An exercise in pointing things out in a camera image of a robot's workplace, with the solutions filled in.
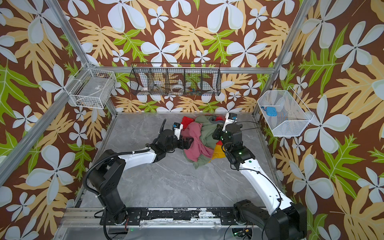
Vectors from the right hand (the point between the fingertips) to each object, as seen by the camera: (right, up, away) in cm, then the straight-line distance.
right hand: (216, 123), depth 77 cm
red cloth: (-17, +3, +34) cm, 38 cm away
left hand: (-15, -7, +13) cm, 21 cm away
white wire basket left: (-70, +21, +9) cm, 74 cm away
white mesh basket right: (+41, +5, +2) cm, 41 cm away
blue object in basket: (+34, +7, +10) cm, 36 cm away
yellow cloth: (+5, -18, +19) cm, 27 cm away
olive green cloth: (-4, -9, +9) cm, 13 cm away
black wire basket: (-23, +30, +20) cm, 43 cm away
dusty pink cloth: (-12, -3, +8) cm, 15 cm away
